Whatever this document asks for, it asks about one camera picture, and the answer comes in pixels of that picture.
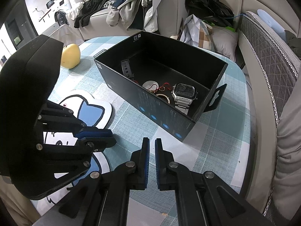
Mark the cartoon character mat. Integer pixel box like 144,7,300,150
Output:
32,90,112,216

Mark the black storage box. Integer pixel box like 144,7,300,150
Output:
95,31,228,141

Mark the grey quilted mattress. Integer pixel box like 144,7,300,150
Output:
239,11,300,122

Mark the plaid paper bag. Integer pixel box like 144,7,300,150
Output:
180,14,215,52

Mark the beige sofa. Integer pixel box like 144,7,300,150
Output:
67,0,188,40

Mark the grey pillow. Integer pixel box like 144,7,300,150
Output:
211,26,238,62

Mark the pile of clothes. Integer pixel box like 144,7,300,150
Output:
69,0,234,32

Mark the black strap watch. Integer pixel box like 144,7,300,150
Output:
121,59,134,80

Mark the blue plaid tablecloth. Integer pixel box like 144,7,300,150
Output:
49,37,251,225

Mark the gold bangle with red string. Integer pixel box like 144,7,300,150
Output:
147,82,171,104

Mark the silver metal digital watch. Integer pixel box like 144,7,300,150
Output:
171,83,196,115

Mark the yellow apple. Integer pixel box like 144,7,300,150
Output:
61,43,81,69

